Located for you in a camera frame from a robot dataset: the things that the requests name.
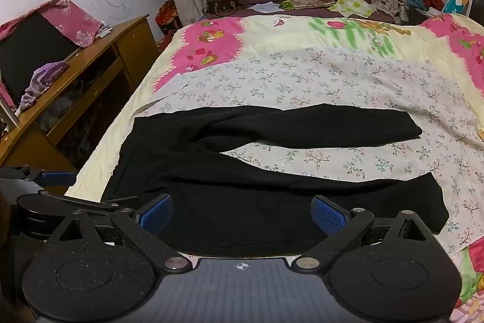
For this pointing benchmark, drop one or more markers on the red bag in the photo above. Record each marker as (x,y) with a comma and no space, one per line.
(166,14)

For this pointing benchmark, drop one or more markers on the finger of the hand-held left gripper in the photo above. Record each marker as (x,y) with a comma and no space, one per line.
(56,178)
(94,202)

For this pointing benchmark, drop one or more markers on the green checked cloth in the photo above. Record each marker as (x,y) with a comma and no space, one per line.
(351,3)

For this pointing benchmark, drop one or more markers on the cartoon printed quilt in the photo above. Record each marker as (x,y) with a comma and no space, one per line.
(219,39)

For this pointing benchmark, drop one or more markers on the purple cloth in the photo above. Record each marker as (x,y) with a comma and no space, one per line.
(45,75)

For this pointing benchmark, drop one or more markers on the pink floral cloth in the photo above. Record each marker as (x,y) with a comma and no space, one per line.
(72,16)

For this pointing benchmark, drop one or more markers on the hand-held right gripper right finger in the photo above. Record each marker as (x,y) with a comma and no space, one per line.
(328,217)

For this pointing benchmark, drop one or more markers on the black monitor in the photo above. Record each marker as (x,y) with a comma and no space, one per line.
(34,50)

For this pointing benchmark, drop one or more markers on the white floral bed sheet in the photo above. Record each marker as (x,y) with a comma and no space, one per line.
(302,81)

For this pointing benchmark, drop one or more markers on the black pants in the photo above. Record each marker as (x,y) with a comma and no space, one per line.
(227,194)

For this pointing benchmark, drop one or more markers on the white paper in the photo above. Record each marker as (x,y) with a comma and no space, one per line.
(266,7)

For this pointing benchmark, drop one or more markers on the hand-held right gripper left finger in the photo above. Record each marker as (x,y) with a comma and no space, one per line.
(155,214)

